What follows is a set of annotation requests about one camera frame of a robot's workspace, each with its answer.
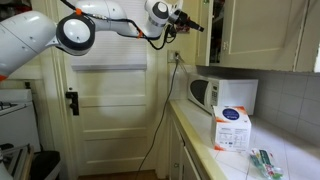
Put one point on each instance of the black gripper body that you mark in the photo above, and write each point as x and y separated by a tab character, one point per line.
182	18

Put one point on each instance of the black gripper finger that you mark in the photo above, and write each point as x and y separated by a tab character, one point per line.
196	26

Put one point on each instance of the cream cupboard door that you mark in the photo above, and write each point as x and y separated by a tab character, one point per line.
260	30
204	33

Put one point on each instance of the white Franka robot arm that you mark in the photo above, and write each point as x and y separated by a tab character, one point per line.
23	36

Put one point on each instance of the white microwave oven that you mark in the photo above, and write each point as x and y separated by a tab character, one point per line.
233	93

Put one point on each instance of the white door blind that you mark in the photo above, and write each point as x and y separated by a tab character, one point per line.
110	56

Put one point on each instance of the white box with blue circle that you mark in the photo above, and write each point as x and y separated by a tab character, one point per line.
230	133

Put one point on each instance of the cream panelled room door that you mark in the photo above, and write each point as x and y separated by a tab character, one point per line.
113	116

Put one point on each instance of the cream base cabinet door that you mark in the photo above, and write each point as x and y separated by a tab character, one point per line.
176	150
190	170

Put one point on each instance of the black door lock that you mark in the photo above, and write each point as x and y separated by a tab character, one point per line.
72	103

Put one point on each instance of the green red plastic packet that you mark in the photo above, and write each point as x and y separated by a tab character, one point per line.
265	163

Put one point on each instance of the white stove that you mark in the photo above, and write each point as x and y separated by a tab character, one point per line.
16	126

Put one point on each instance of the metal framed glass panel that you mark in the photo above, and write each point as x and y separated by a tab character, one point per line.
15	163

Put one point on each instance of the red wall decoration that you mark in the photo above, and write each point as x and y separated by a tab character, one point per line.
185	30

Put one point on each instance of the wall power outlet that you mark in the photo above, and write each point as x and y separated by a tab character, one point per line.
171	56

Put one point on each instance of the cream wall cupboard carcass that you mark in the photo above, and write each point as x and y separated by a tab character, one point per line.
305	40

